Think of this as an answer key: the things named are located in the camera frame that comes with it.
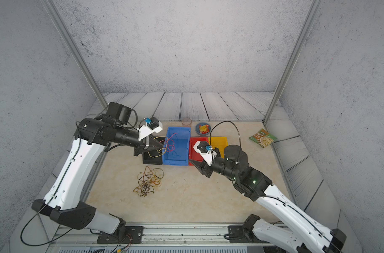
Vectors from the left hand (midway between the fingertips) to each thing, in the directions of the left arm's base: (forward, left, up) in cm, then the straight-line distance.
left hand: (162, 145), depth 62 cm
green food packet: (+31, -60, -34) cm, 75 cm away
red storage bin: (+16, -12, -31) cm, 37 cm away
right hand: (-3, -12, -3) cm, 13 cm away
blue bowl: (+38, -15, -33) cm, 52 cm away
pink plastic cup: (+46, -7, -33) cm, 57 cm away
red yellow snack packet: (+37, -19, -32) cm, 53 cm away
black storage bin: (+15, +17, -34) cm, 41 cm away
